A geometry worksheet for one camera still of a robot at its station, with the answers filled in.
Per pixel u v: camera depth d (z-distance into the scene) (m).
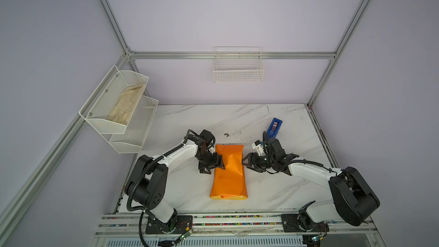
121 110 0.77
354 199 0.43
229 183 0.80
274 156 0.70
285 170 0.64
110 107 0.77
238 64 0.94
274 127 1.01
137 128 1.11
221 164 0.78
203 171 0.79
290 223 0.74
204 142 0.67
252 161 0.76
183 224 0.73
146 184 0.45
